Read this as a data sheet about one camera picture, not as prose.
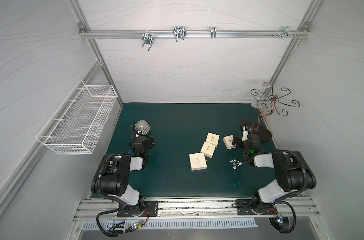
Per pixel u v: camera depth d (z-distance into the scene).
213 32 0.78
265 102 0.98
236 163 0.89
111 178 0.45
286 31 0.77
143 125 1.05
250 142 0.73
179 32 0.77
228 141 0.96
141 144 0.72
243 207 0.74
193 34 0.78
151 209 0.74
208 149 0.91
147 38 0.78
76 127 0.69
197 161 0.86
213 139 0.96
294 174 0.46
